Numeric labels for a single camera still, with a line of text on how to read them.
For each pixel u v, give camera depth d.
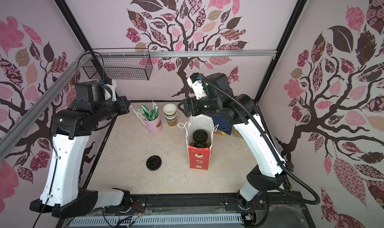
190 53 0.94
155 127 0.96
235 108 0.37
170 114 0.94
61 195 0.36
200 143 0.82
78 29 0.79
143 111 0.90
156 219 0.70
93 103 0.41
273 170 0.40
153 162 0.85
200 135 0.85
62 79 0.70
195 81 0.49
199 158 0.72
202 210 0.73
